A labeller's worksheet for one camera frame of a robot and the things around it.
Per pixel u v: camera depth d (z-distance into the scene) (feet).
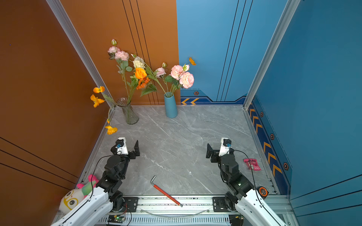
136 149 2.43
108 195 1.88
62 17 2.38
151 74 3.00
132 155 2.37
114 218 2.33
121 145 2.15
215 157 2.23
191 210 2.38
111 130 2.45
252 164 2.84
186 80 2.20
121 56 2.65
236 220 2.32
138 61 2.78
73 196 2.31
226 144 2.08
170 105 3.35
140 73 2.58
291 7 2.29
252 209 1.65
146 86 2.57
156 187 2.59
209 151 2.33
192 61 2.92
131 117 3.48
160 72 3.00
